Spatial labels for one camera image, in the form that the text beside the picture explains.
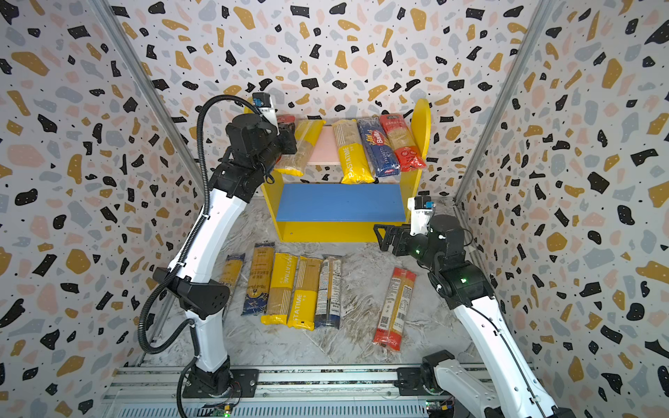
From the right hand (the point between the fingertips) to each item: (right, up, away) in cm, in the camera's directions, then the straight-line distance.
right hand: (385, 222), depth 66 cm
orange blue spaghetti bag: (-41, -20, +26) cm, 53 cm away
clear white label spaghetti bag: (-16, -24, +23) cm, 37 cm away
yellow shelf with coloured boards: (-21, +6, +34) cm, 41 cm away
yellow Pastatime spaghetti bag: (-32, -24, +24) cm, 47 cm away
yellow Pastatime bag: (-25, -28, +21) cm, 43 cm away
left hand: (-24, +27, 0) cm, 37 cm away
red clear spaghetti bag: (+6, -29, +19) cm, 35 cm away
